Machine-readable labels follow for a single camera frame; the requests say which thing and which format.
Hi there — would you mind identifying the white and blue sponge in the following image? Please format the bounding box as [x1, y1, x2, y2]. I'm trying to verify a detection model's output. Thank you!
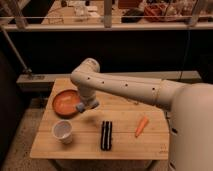
[76, 100, 99, 113]

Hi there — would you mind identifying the white ceramic cup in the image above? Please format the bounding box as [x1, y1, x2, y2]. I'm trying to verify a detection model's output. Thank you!
[52, 120, 72, 144]

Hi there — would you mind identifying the wooden table board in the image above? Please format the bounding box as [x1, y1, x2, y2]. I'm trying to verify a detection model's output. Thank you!
[29, 77, 171, 161]

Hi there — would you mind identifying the orange toy carrot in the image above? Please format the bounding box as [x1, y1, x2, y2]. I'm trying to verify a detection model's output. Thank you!
[135, 116, 148, 138]

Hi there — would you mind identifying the metal diagonal support rod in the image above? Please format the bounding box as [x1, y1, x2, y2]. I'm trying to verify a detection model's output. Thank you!
[0, 26, 32, 77]

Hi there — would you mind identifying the black striped cloth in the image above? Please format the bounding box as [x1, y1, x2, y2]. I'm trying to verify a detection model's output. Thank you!
[100, 121, 112, 151]

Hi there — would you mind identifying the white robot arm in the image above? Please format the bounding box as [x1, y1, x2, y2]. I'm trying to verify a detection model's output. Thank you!
[70, 58, 213, 171]

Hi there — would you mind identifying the orange wooden bowl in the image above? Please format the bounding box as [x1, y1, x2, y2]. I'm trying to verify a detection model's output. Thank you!
[52, 89, 80, 118]

